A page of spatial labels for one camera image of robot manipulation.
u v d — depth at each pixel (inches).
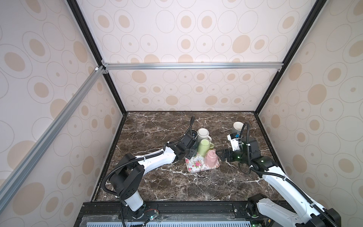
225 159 27.6
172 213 28.8
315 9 27.1
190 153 30.6
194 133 37.2
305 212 16.1
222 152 27.6
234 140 28.0
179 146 26.5
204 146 34.5
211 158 32.5
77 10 27.0
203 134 38.5
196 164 35.5
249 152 23.3
